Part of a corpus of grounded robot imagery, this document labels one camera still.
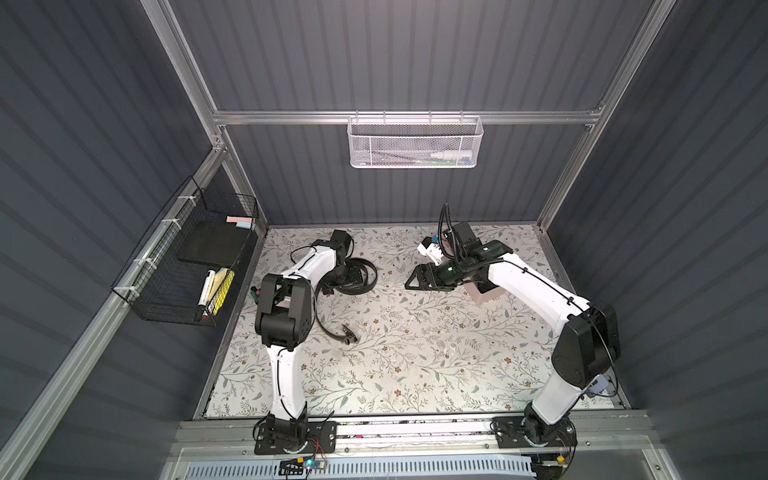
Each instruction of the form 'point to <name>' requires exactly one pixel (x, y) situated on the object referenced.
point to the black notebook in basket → (214, 241)
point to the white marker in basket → (206, 287)
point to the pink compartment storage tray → (483, 293)
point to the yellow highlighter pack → (220, 294)
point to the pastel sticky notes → (241, 221)
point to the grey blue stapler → (599, 384)
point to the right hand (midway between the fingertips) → (419, 285)
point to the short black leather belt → (349, 335)
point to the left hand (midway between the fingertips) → (347, 286)
